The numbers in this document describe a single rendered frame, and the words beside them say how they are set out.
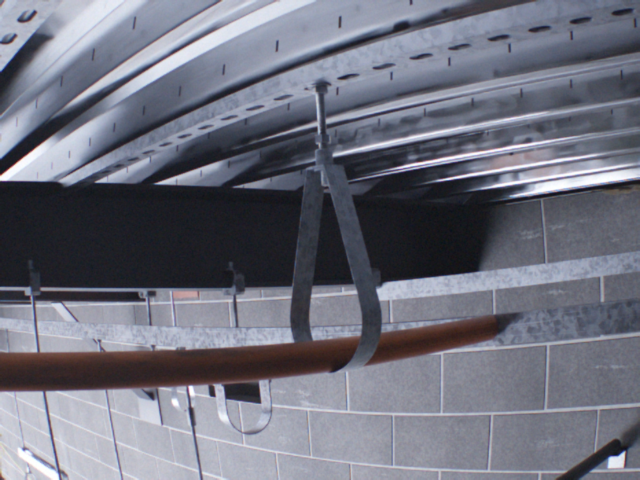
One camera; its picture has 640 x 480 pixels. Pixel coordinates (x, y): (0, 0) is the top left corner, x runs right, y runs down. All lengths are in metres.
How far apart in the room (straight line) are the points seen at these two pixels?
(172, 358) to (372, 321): 0.21
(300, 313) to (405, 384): 1.59
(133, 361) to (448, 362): 1.72
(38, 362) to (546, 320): 0.65
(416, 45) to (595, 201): 1.33
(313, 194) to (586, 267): 0.84
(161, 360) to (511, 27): 0.42
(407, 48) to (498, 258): 1.49
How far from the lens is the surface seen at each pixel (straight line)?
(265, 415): 1.68
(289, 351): 0.74
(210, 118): 0.95
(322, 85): 0.83
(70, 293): 3.51
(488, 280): 1.68
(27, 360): 0.60
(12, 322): 2.82
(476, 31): 0.68
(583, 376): 2.03
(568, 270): 1.56
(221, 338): 1.45
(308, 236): 0.83
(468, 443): 2.28
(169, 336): 1.62
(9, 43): 0.61
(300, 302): 0.84
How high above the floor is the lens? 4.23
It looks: 5 degrees up
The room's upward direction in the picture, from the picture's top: 3 degrees counter-clockwise
